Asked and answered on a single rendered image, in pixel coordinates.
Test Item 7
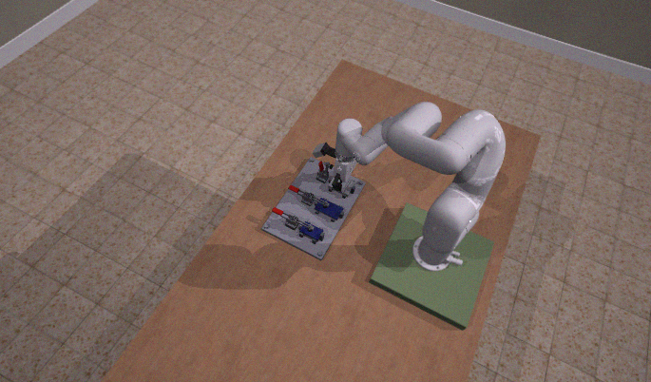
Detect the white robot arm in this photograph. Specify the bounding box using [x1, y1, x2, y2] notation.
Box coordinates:
[312, 102, 506, 272]

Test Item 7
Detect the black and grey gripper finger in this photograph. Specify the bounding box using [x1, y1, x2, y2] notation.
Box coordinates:
[332, 173, 342, 192]

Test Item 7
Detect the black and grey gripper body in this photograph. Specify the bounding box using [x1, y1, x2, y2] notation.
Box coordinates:
[334, 157, 357, 182]

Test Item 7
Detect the toggle clamp with red handle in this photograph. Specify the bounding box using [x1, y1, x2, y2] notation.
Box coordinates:
[272, 207, 315, 232]

